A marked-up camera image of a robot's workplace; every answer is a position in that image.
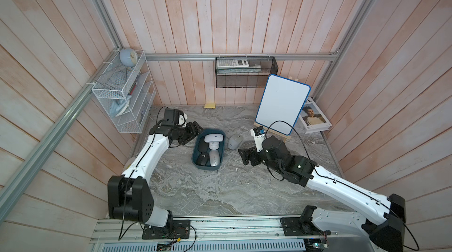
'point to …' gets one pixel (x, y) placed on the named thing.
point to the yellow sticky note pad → (210, 105)
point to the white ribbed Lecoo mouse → (214, 145)
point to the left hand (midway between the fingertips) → (199, 135)
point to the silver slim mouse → (214, 158)
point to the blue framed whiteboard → (282, 100)
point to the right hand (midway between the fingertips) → (246, 146)
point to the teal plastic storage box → (208, 149)
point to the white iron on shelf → (118, 106)
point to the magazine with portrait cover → (311, 118)
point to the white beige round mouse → (235, 141)
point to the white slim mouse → (209, 138)
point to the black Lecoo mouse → (202, 159)
